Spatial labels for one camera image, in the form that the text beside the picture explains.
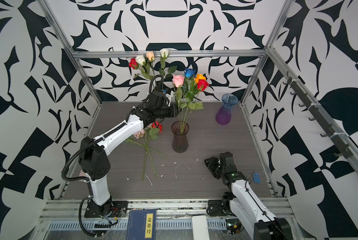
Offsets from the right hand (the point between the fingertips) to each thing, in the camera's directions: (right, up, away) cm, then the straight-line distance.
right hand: (206, 161), depth 86 cm
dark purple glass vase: (-15, +10, +8) cm, 20 cm away
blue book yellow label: (-33, -25, -16) cm, 44 cm away
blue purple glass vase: (+14, +27, +15) cm, 35 cm away
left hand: (-14, +31, -5) cm, 34 cm away
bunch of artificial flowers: (-33, +15, +13) cm, 39 cm away
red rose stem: (-42, +56, +3) cm, 70 cm away
